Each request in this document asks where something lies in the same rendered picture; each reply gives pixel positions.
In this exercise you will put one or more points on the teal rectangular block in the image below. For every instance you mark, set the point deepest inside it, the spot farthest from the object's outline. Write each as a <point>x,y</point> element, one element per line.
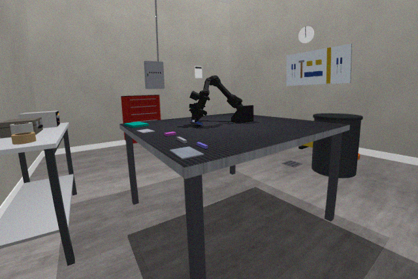
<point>136,124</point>

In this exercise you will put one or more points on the white rectangular bar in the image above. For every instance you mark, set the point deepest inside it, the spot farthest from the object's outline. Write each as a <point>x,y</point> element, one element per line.
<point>181,140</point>

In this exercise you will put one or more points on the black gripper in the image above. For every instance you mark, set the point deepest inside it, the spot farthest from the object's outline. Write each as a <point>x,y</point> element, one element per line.
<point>198,113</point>

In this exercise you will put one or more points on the blue rectangular bar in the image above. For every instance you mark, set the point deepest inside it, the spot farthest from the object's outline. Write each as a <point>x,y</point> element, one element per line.
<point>202,145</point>

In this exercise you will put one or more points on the black grid work mat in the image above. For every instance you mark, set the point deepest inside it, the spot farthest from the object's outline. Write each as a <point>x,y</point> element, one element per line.
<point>224,137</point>

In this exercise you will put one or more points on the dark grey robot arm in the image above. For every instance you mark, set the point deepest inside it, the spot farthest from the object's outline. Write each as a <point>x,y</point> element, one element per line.
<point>233,100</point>

